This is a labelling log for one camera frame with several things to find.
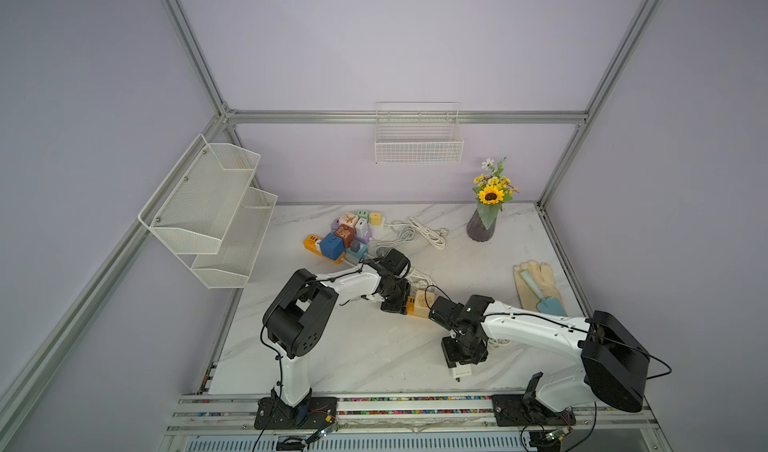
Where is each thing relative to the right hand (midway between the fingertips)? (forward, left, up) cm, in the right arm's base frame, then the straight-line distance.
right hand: (460, 365), depth 79 cm
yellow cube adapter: (+50, +23, +5) cm, 55 cm away
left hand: (+19, +12, 0) cm, 23 cm away
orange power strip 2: (+41, +47, +2) cm, 63 cm away
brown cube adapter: (+41, +33, +7) cm, 53 cm away
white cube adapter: (-2, 0, +2) cm, 3 cm away
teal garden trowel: (+18, -31, -3) cm, 36 cm away
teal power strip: (+37, +31, -1) cm, 48 cm away
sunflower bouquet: (+44, -14, +23) cm, 52 cm away
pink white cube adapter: (+48, +33, +8) cm, 59 cm away
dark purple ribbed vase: (+45, -13, +3) cm, 47 cm away
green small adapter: (+51, +28, +6) cm, 59 cm away
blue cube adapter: (+37, +38, +6) cm, 53 cm away
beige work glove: (+28, -33, -2) cm, 43 cm away
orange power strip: (+15, +13, +6) cm, 21 cm away
